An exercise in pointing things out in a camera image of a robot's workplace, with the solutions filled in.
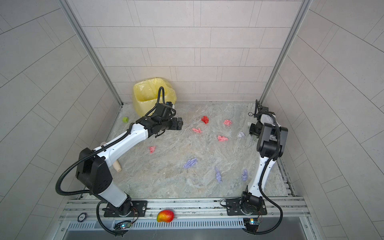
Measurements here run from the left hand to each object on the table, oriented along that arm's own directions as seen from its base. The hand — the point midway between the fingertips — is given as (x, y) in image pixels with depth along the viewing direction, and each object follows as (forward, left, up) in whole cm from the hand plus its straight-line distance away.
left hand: (181, 120), depth 84 cm
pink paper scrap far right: (+10, -30, -16) cm, 35 cm away
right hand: (+4, -49, -19) cm, 52 cm away
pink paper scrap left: (-9, +19, -17) cm, 27 cm away
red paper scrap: (+14, -14, -17) cm, 26 cm away
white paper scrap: (+1, -38, -18) cm, 42 cm away
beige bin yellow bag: (+23, +26, -2) cm, 35 cm away
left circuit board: (-47, +24, -15) cm, 55 cm away
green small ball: (+13, +42, -17) cm, 47 cm away
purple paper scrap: (-19, -5, -16) cm, 25 cm away
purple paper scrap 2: (-25, -36, -17) cm, 46 cm away
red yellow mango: (-44, +4, -13) cm, 46 cm away
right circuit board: (-47, -35, -18) cm, 61 cm away
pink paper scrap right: (-2, -25, -17) cm, 31 cm away
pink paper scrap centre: (+4, -9, -17) cm, 20 cm away
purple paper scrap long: (-25, -21, -16) cm, 37 cm away
